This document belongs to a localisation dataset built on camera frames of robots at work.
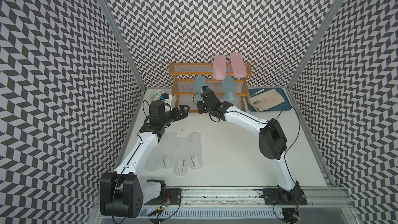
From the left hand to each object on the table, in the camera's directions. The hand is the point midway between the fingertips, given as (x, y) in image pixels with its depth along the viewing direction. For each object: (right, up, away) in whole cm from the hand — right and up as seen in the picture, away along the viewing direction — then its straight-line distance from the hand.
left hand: (183, 109), depth 82 cm
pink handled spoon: (+48, +4, +26) cm, 55 cm away
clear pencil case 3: (-10, -25, +8) cm, 28 cm away
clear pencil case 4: (-16, -28, 0) cm, 33 cm away
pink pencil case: (+32, +26, +9) cm, 42 cm away
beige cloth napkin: (+51, +1, +25) cm, 57 cm away
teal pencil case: (+26, +12, +10) cm, 31 cm away
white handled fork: (+50, +11, +29) cm, 59 cm away
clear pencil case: (+6, -24, +6) cm, 25 cm away
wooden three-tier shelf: (-6, +19, +37) cm, 42 cm away
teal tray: (+48, +11, +29) cm, 57 cm away
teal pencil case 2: (+9, +18, +19) cm, 28 cm away
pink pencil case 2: (+20, +24, +7) cm, 32 cm away
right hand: (+9, +2, +9) cm, 13 cm away
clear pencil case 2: (-2, -26, +2) cm, 26 cm away
